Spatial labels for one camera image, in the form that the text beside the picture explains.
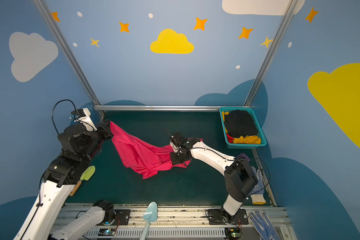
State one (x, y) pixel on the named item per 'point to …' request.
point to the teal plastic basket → (260, 132)
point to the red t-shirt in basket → (230, 139)
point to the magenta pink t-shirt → (145, 159)
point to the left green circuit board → (106, 232)
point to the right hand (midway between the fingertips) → (174, 159)
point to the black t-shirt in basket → (240, 123)
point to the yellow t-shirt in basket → (252, 139)
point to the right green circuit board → (232, 233)
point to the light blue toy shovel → (150, 215)
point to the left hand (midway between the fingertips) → (111, 119)
